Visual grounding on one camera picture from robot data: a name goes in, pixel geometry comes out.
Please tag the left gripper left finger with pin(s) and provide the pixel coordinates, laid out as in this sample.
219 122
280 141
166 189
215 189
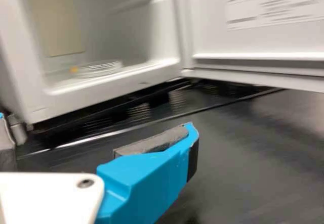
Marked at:
6 158

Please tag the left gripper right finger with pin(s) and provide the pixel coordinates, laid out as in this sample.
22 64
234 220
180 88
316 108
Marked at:
152 178

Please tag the white incubator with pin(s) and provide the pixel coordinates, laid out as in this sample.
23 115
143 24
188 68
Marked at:
25 82

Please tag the petri dish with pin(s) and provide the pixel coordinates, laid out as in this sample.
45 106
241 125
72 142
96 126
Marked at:
101 67

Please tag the incubator door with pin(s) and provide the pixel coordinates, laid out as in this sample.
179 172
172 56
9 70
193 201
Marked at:
253 44

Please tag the black platform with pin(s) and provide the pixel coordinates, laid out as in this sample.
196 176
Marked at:
76 133

